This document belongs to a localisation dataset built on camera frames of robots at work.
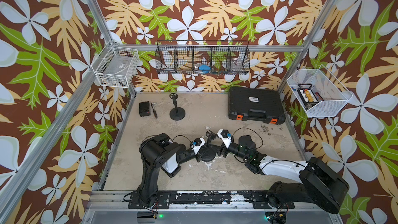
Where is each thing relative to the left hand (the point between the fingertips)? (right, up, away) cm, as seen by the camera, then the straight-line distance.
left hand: (209, 144), depth 87 cm
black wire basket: (-3, +54, +12) cm, 55 cm away
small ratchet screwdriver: (-38, +18, +21) cm, 47 cm away
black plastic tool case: (+34, +23, +20) cm, 46 cm away
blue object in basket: (-2, +45, +7) cm, 46 cm away
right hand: (+1, +4, -6) cm, 7 cm away
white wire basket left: (-51, +44, -1) cm, 67 cm away
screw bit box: (+53, +28, -3) cm, 60 cm away
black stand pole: (0, +7, -13) cm, 15 cm away
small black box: (-44, +20, +20) cm, 52 cm away
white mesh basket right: (+59, +29, -4) cm, 66 cm away
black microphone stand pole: (-21, +28, +7) cm, 35 cm away
